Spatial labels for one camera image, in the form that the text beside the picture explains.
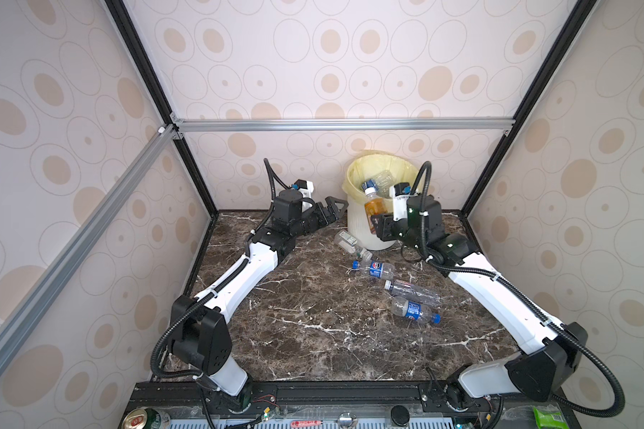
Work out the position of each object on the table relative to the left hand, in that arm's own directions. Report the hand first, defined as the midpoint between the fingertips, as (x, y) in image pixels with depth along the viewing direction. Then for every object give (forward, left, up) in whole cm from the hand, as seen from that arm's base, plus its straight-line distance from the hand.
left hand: (348, 205), depth 73 cm
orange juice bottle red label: (0, -7, 0) cm, 7 cm away
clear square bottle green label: (+9, -2, -30) cm, 32 cm away
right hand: (-1, -9, -3) cm, 9 cm away
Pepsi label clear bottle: (-2, -15, -32) cm, 36 cm away
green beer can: (-47, +48, -22) cm, 71 cm away
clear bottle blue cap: (-15, -19, -33) cm, 41 cm away
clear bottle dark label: (-11, -23, -30) cm, 39 cm away
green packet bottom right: (-46, -53, -32) cm, 77 cm away
